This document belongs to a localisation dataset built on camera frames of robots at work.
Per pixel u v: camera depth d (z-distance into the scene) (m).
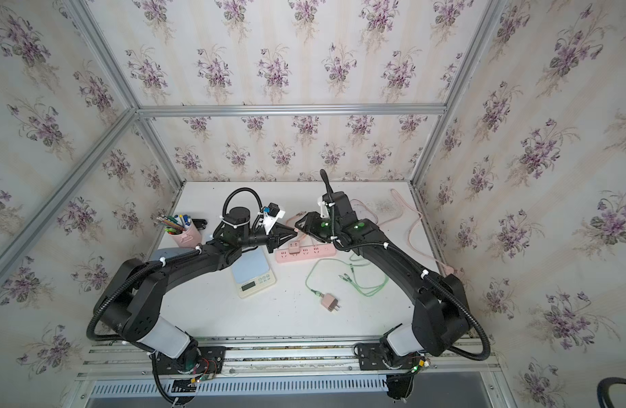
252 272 0.89
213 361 0.72
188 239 0.91
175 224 0.93
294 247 0.91
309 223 0.71
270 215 0.72
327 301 0.82
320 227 0.70
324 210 0.73
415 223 1.05
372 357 0.73
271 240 0.73
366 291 0.88
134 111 0.92
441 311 0.42
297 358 0.75
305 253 0.93
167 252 0.93
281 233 0.74
